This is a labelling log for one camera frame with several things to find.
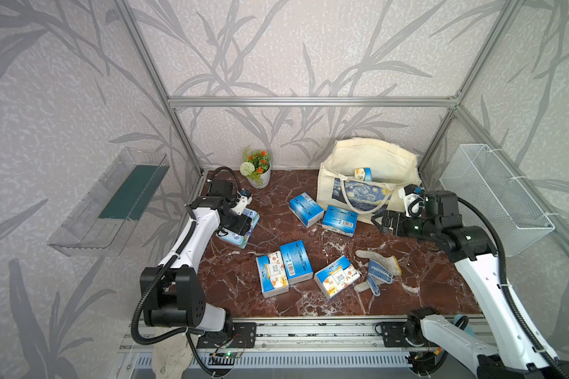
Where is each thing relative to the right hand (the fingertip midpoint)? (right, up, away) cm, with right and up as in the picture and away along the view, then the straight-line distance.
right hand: (382, 218), depth 72 cm
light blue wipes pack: (-47, -8, +7) cm, 49 cm away
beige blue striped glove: (+4, -21, +14) cm, 26 cm away
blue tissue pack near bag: (-9, -4, +22) cm, 24 cm away
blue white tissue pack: (+1, +16, +27) cm, 31 cm away
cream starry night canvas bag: (+12, +17, +22) cm, 31 cm away
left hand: (-47, -3, +13) cm, 49 cm away
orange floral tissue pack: (-13, -21, +7) cm, 25 cm away
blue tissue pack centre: (-27, -17, +11) cm, 33 cm away
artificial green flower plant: (-43, +22, +32) cm, 58 cm away
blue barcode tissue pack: (-23, 0, +25) cm, 34 cm away
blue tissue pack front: (-35, -20, +8) cm, 41 cm away
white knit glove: (-64, -42, -3) cm, 76 cm away
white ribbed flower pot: (-41, +15, +34) cm, 55 cm away
